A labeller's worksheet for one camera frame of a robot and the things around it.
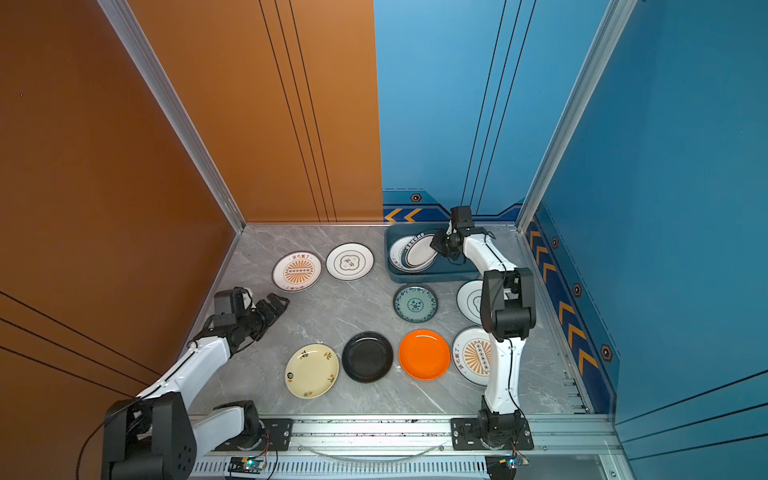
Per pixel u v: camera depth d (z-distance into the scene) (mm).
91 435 398
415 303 970
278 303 807
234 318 671
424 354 894
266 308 786
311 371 831
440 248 916
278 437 739
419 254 1079
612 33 721
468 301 973
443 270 956
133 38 728
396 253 1094
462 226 804
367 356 856
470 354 868
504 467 698
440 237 917
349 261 1085
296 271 1054
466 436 725
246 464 709
